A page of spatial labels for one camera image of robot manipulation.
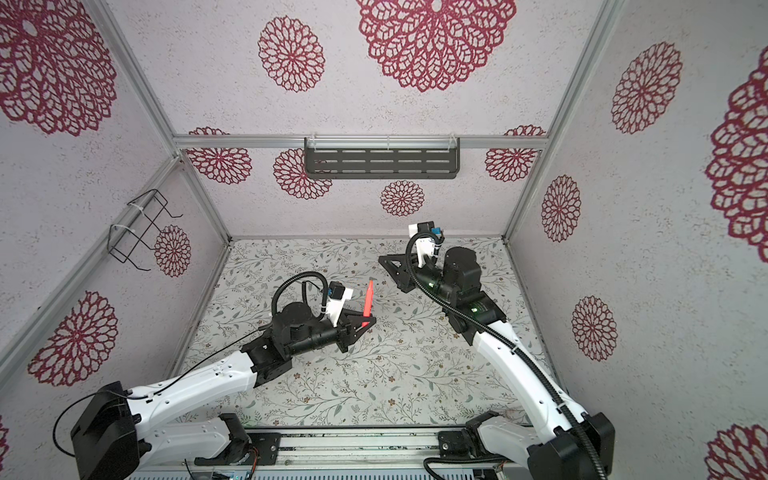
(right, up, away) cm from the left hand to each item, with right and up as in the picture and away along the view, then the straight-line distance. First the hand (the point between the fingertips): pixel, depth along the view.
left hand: (373, 323), depth 71 cm
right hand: (+2, +16, -5) cm, 17 cm away
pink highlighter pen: (-1, +4, -3) cm, 5 cm away
